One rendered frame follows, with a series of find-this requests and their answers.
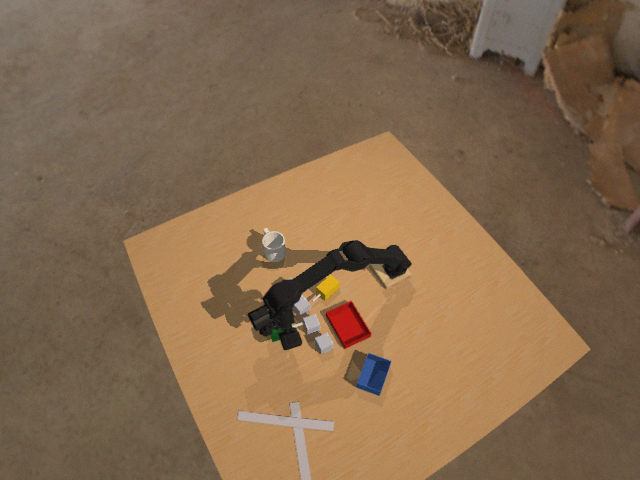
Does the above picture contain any blue open-top tray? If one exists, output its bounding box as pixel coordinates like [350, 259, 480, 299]
[356, 353, 392, 396]

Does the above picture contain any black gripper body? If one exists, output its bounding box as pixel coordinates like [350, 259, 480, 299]
[276, 311, 302, 350]

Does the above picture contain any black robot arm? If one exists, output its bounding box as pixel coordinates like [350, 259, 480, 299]
[247, 240, 412, 336]

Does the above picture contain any red tray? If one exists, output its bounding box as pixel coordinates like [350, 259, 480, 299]
[326, 301, 371, 349]

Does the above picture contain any grey flat bar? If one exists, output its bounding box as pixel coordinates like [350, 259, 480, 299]
[237, 410, 334, 431]
[289, 402, 312, 480]

